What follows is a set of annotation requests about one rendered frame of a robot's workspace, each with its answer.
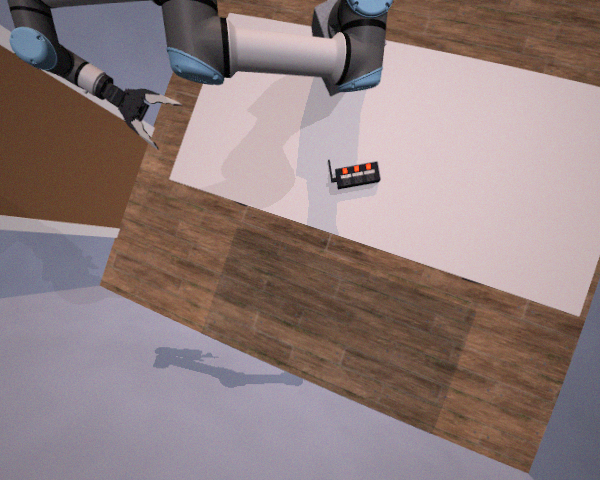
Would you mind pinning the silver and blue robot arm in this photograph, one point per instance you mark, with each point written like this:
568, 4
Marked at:
199, 49

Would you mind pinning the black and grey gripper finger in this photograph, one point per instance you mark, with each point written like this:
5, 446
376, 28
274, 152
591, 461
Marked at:
153, 97
138, 127

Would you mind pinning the black power strip panel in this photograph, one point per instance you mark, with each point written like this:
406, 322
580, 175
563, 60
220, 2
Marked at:
357, 175

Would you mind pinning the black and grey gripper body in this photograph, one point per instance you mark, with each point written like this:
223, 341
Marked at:
133, 104

